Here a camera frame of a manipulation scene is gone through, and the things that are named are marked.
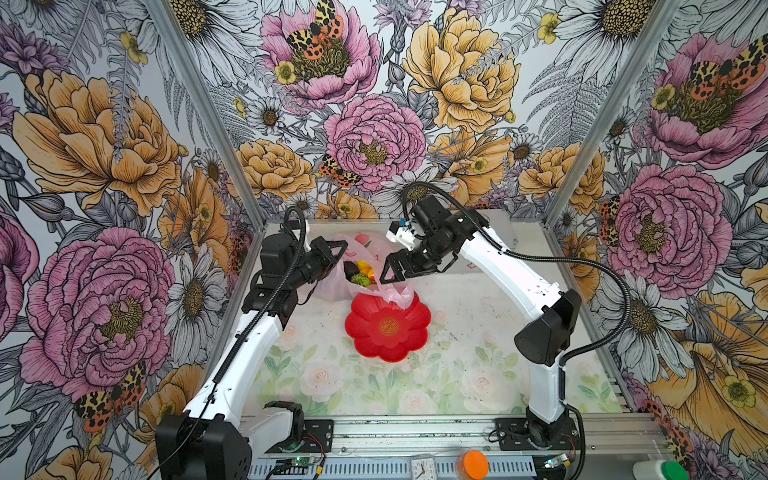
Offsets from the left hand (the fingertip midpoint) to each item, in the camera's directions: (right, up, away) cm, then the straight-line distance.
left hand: (350, 251), depth 75 cm
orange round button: (+27, -45, -11) cm, 53 cm away
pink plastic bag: (-5, -9, +5) cm, 12 cm away
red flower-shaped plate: (+8, -24, +17) cm, 31 cm away
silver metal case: (+48, +8, +30) cm, 57 cm away
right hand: (+12, -8, 0) cm, 15 cm away
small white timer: (+17, -49, -6) cm, 52 cm away
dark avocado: (-4, -6, +25) cm, 26 cm away
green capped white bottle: (+66, -46, -11) cm, 81 cm away
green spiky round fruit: (0, -9, +22) cm, 24 cm away
